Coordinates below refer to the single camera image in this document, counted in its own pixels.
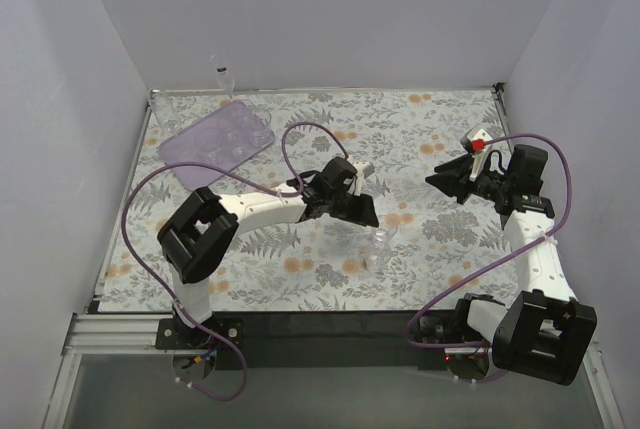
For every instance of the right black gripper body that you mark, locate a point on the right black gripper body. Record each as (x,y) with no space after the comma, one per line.
(473,182)

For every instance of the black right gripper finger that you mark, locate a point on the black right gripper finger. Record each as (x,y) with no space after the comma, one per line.
(459,165)
(454,186)

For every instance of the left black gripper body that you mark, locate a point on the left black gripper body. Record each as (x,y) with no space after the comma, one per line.
(342,202)

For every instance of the clear champagne flute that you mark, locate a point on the clear champagne flute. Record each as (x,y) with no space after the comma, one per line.
(223,74)

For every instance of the large clear tumbler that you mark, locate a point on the large clear tumbler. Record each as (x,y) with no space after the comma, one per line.
(209,144)
(260,127)

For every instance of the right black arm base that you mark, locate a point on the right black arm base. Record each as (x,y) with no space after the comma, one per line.
(454,349)

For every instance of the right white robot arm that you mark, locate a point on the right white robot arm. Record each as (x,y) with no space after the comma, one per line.
(546,331)

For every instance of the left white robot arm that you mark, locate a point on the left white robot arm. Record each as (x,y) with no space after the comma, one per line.
(197,237)

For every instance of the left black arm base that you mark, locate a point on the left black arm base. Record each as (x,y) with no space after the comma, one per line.
(196,354)

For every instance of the purple plastic tray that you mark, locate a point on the purple plastic tray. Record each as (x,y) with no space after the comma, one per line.
(179,150)

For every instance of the floral patterned tablecloth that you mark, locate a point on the floral patterned tablecloth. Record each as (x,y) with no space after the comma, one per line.
(318,265)

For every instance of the clear stemmed glass back left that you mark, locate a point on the clear stemmed glass back left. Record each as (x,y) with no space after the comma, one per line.
(164,111)

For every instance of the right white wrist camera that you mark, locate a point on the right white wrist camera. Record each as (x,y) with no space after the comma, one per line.
(477,143)

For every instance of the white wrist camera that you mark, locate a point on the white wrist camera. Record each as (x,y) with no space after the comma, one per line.
(363,171)
(477,143)

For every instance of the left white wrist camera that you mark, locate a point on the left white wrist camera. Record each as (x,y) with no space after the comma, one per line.
(363,171)

